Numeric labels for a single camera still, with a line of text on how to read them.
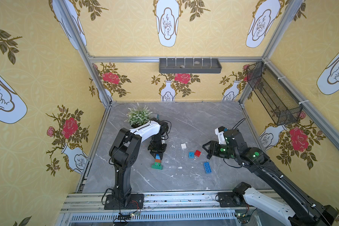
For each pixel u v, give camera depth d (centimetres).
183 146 93
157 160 85
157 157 84
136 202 73
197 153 90
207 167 84
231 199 73
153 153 82
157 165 82
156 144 77
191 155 89
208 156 90
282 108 84
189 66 92
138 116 86
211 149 66
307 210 40
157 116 111
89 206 73
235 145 54
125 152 51
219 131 69
